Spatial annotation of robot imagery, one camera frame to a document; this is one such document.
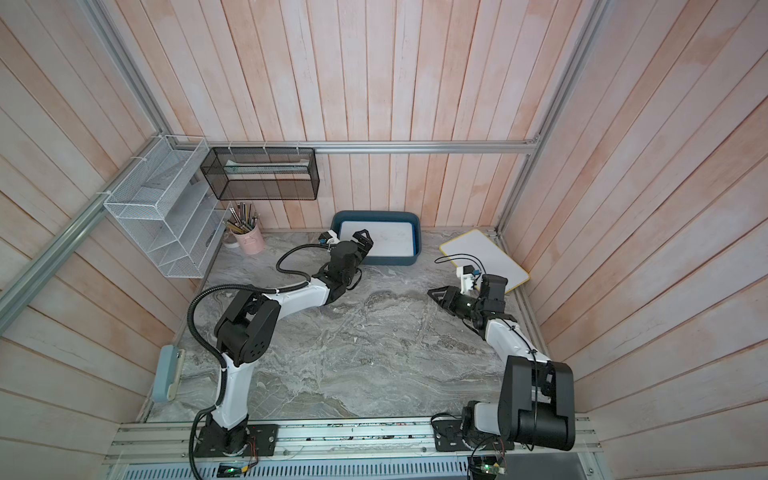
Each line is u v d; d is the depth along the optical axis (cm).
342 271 76
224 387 58
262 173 105
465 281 80
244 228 101
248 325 55
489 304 69
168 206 75
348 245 86
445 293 80
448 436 73
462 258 83
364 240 87
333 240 87
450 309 77
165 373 80
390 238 114
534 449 41
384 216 118
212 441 63
